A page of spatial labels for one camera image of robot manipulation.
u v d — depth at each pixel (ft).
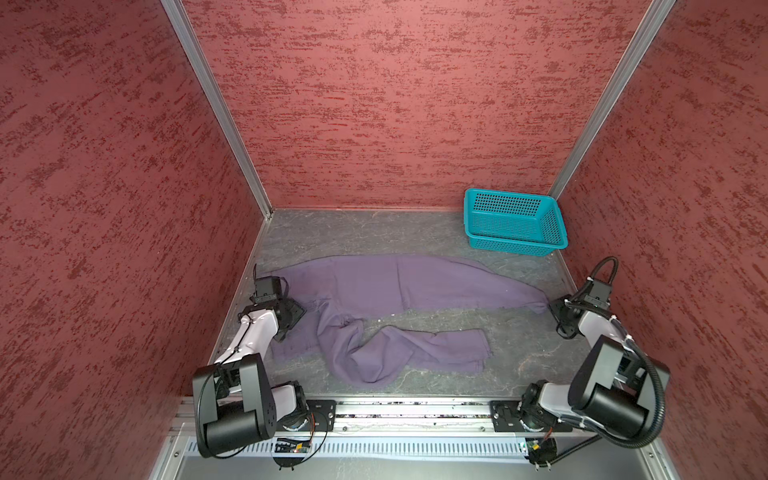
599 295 2.24
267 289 2.31
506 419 2.42
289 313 2.65
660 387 1.24
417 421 2.43
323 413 2.36
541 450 2.33
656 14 2.34
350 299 3.11
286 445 2.39
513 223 3.86
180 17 2.33
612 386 1.40
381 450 2.54
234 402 1.48
